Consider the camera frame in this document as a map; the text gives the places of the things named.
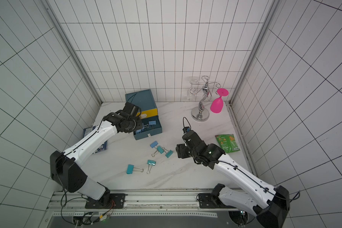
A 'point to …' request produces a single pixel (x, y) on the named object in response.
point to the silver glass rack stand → (199, 114)
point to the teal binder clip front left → (130, 168)
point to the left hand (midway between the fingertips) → (137, 128)
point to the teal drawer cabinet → (145, 99)
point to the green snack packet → (227, 142)
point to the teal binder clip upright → (169, 154)
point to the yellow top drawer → (148, 113)
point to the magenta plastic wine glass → (216, 105)
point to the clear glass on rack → (192, 92)
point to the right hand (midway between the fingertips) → (176, 149)
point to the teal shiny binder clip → (150, 163)
